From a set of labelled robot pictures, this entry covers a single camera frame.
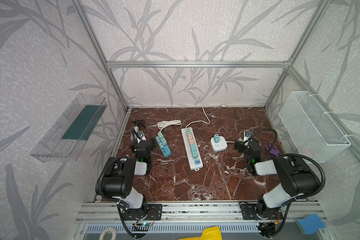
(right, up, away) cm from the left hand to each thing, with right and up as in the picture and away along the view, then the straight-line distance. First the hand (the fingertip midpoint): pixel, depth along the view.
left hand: (144, 133), depth 93 cm
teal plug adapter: (+31, -8, -4) cm, 32 cm away
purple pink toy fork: (+84, -12, +3) cm, 85 cm away
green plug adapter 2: (+13, -5, 0) cm, 14 cm away
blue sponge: (+85, -40, -24) cm, 97 cm away
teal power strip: (+13, -10, +1) cm, 16 cm away
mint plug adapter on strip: (+28, +2, +6) cm, 29 cm away
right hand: (+65, 0, +2) cm, 65 cm away
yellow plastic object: (+39, -44, -25) cm, 64 cm away
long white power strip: (+30, -9, -2) cm, 31 cm away
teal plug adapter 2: (+32, -11, -6) cm, 34 cm away
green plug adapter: (+9, -1, +3) cm, 10 cm away
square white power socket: (+48, -8, +3) cm, 49 cm away
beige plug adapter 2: (+30, -4, +1) cm, 30 cm away
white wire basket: (+83, +3, -29) cm, 88 cm away
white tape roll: (-10, -43, -24) cm, 50 cm away
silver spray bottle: (-10, +6, +15) cm, 19 cm away
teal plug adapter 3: (+46, -3, +1) cm, 46 cm away
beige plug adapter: (+29, -2, +3) cm, 29 cm away
